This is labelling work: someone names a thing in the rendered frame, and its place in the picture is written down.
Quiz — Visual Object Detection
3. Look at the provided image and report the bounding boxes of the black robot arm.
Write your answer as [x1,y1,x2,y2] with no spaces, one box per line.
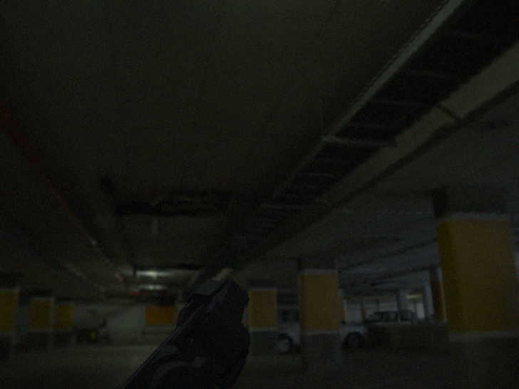
[119,277,250,389]

